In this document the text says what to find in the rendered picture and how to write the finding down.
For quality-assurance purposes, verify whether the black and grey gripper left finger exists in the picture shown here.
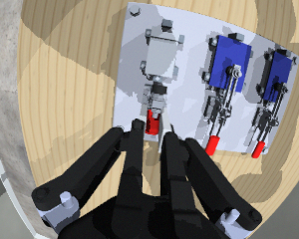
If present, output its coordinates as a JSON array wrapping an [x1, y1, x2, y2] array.
[[31, 105, 148, 239]]

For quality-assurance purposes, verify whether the light grey metal fixture plate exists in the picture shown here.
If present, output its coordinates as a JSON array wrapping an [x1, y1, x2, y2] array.
[[113, 2, 287, 153]]

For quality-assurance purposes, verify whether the blue rectangular block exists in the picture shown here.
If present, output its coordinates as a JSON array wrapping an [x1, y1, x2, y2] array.
[[260, 51, 292, 103], [206, 35, 252, 93]]

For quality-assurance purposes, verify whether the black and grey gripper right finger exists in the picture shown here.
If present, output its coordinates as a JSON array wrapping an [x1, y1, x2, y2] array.
[[157, 108, 262, 239]]

